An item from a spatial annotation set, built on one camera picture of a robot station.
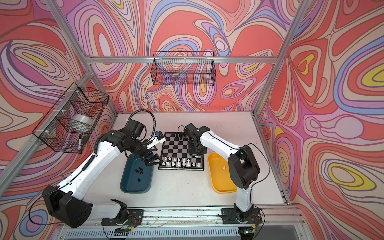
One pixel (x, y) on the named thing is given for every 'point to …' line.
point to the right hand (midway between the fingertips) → (197, 157)
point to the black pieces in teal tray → (141, 172)
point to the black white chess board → (176, 154)
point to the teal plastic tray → (137, 177)
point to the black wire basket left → (69, 124)
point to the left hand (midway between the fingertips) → (159, 153)
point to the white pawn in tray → (224, 168)
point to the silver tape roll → (85, 119)
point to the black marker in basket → (80, 142)
